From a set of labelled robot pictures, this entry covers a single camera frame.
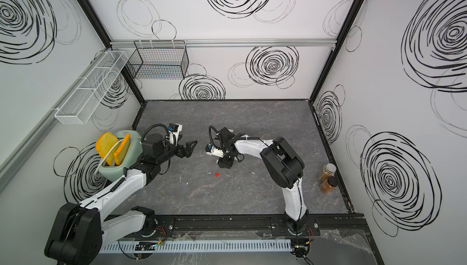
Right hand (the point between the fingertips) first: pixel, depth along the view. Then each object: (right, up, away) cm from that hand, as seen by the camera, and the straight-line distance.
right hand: (223, 160), depth 93 cm
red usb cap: (-3, -6, -4) cm, 8 cm away
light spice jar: (+47, -1, -15) cm, 50 cm away
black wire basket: (-35, +53, +3) cm, 64 cm away
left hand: (-16, +13, -10) cm, 23 cm away
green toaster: (-45, -1, -18) cm, 49 cm away
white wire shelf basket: (-56, +28, -20) cm, 66 cm away
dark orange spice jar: (+46, -6, -16) cm, 49 cm away
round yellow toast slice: (-48, +12, -18) cm, 53 cm away
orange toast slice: (-40, +8, -22) cm, 46 cm away
